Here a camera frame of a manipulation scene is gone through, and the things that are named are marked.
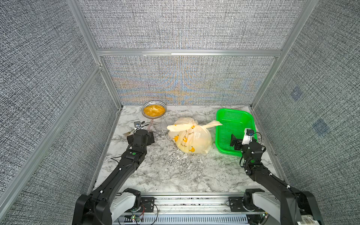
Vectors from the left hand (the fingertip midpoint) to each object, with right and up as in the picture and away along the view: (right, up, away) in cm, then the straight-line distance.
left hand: (144, 131), depth 83 cm
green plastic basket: (+64, +5, +25) cm, 69 cm away
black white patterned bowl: (-1, +22, +37) cm, 43 cm away
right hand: (+58, 0, +1) cm, 58 cm away
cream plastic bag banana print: (+27, -3, +1) cm, 27 cm away
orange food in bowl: (+1, +14, +26) cm, 29 cm away
